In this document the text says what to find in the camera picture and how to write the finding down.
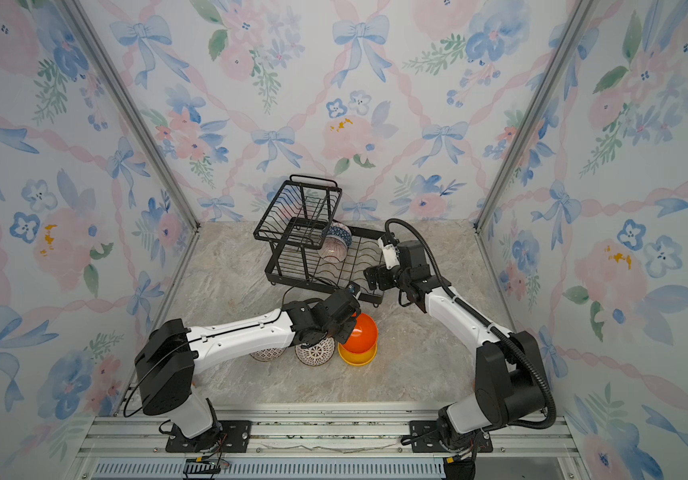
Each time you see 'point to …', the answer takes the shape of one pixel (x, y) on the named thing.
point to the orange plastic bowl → (364, 334)
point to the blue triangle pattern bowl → (340, 231)
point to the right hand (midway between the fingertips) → (379, 265)
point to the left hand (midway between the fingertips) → (349, 319)
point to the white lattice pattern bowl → (317, 354)
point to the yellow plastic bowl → (360, 358)
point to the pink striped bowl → (333, 249)
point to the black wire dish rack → (309, 249)
